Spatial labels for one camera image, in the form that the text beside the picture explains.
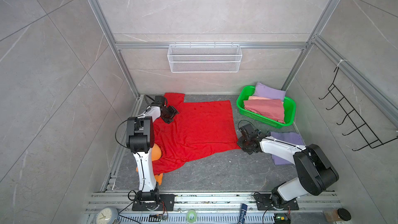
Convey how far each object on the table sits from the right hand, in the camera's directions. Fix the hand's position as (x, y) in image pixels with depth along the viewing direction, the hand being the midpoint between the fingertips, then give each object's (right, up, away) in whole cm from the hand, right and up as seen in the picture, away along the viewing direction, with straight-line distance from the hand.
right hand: (238, 142), depth 93 cm
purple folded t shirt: (+34, +3, +1) cm, 34 cm away
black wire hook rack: (+44, +13, -31) cm, 55 cm away
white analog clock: (-65, -26, -27) cm, 75 cm away
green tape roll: (-27, -27, -22) cm, 45 cm away
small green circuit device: (+15, -30, -23) cm, 41 cm away
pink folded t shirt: (+24, +21, +6) cm, 32 cm away
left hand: (-40, +19, +11) cm, 45 cm away
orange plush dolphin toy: (-48, -3, -9) cm, 49 cm away
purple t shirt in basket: (+20, +34, +13) cm, 41 cm away
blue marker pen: (-3, -26, -24) cm, 35 cm away
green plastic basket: (+37, +22, +9) cm, 44 cm away
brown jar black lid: (+35, -24, -30) cm, 52 cm away
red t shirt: (-24, +7, +11) cm, 27 cm away
